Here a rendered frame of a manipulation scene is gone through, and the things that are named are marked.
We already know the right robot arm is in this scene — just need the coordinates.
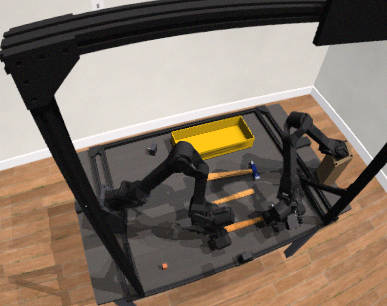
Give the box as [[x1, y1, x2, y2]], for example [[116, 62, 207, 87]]
[[270, 111, 349, 230]]

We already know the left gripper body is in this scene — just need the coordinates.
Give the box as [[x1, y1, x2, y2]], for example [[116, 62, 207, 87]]
[[204, 202, 232, 250]]

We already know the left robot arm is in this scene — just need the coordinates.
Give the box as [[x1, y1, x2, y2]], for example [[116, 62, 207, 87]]
[[104, 141, 235, 230]]

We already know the yellow bin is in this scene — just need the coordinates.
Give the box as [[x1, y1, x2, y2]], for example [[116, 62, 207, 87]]
[[171, 116, 253, 160]]

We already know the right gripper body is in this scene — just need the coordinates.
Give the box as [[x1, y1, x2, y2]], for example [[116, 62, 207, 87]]
[[262, 201, 306, 226]]

